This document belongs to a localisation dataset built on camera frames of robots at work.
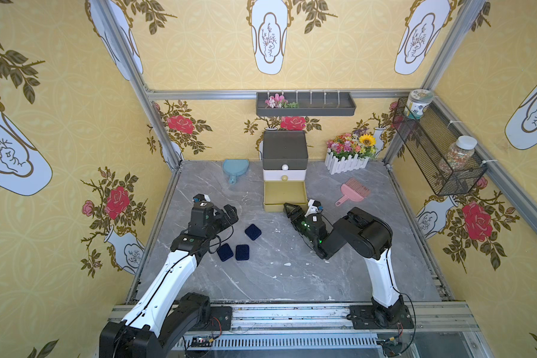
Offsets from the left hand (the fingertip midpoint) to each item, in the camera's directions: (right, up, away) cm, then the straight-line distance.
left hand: (218, 213), depth 83 cm
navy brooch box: (+12, -9, +11) cm, 19 cm away
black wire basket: (+84, +30, +8) cm, 89 cm away
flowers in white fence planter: (+56, +26, +23) cm, 66 cm away
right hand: (+28, +2, +14) cm, 32 cm away
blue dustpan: (0, +20, +38) cm, 43 cm away
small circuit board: (-3, -41, -10) cm, 42 cm away
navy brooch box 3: (+8, -16, +5) cm, 19 cm away
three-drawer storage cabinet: (+26, +18, +11) cm, 33 cm away
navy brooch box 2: (+1, -16, +5) cm, 17 cm away
